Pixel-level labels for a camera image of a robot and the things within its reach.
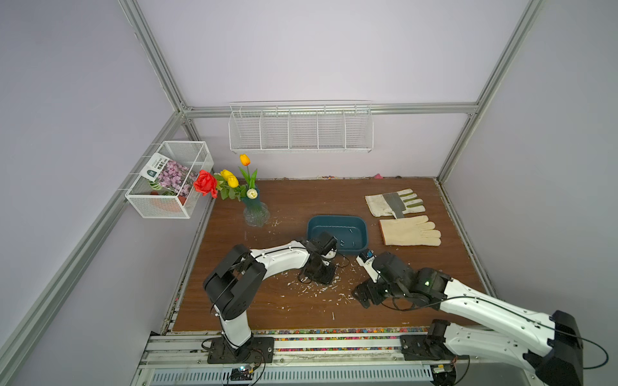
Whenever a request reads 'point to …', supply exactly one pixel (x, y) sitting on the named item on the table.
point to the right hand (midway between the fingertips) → (361, 285)
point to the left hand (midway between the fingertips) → (328, 282)
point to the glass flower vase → (256, 213)
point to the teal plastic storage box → (350, 232)
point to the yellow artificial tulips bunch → (229, 186)
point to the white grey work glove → (385, 204)
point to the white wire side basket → (151, 203)
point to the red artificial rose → (206, 183)
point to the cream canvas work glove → (411, 231)
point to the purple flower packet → (172, 177)
